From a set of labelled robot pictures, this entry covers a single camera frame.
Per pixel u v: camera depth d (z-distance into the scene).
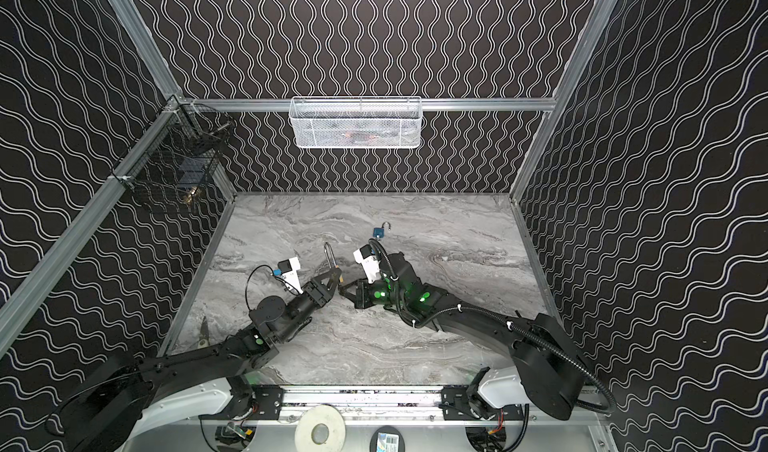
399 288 0.60
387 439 0.68
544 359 0.42
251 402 0.69
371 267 0.70
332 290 0.71
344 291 0.74
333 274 0.73
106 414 0.42
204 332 0.86
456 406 0.73
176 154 0.94
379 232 1.09
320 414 0.73
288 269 0.70
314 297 0.68
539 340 0.43
